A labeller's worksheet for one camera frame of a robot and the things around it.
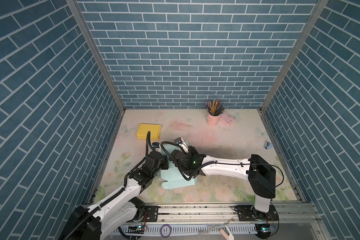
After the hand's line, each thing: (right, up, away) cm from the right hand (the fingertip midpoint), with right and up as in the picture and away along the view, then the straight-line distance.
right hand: (186, 147), depth 84 cm
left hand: (-10, -5, +1) cm, 12 cm away
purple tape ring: (-7, -37, -15) cm, 41 cm away
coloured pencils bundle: (+20, +25, +21) cm, 38 cm away
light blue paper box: (-6, -16, -5) cm, 18 cm away
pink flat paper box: (+31, +18, +28) cm, 45 cm away
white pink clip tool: (+19, -37, -16) cm, 44 cm away
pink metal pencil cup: (+19, +16, +21) cm, 33 cm away
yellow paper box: (-31, +9, +22) cm, 39 cm away
